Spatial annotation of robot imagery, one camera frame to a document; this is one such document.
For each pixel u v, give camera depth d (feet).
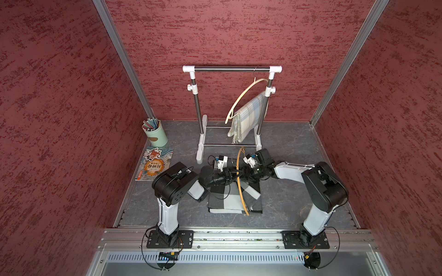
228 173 2.59
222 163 2.75
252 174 2.70
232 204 2.73
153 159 3.29
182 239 2.43
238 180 2.72
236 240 2.49
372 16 2.38
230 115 2.50
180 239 2.42
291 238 2.43
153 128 3.11
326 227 1.99
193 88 2.65
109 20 2.44
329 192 1.59
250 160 2.92
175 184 1.70
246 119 2.80
